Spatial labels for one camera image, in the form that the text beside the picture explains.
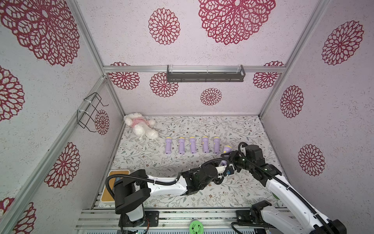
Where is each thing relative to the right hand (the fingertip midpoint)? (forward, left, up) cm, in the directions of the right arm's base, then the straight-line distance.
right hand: (220, 155), depth 78 cm
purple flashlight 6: (+4, -4, 0) cm, 6 cm away
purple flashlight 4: (+17, +6, -15) cm, 23 cm away
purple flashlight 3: (+18, +15, -14) cm, 27 cm away
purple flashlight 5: (+16, -1, -15) cm, 22 cm away
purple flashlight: (+16, +32, -15) cm, 38 cm away
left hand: (-3, +1, -2) cm, 3 cm away
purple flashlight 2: (+15, +23, -15) cm, 31 cm away
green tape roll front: (-31, +13, -12) cm, 36 cm away
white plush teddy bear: (+20, +48, 0) cm, 52 cm away
